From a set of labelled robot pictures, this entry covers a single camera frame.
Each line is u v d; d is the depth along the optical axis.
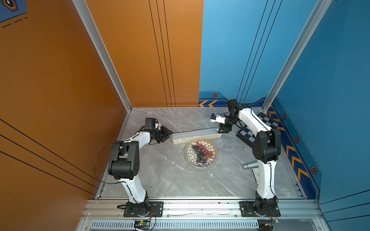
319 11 0.71
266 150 0.58
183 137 0.95
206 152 0.89
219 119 0.87
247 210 0.72
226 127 0.86
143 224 0.71
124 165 0.49
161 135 0.85
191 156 0.91
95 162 0.69
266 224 0.69
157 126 0.85
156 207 0.74
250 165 0.83
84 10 0.71
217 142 0.94
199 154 0.87
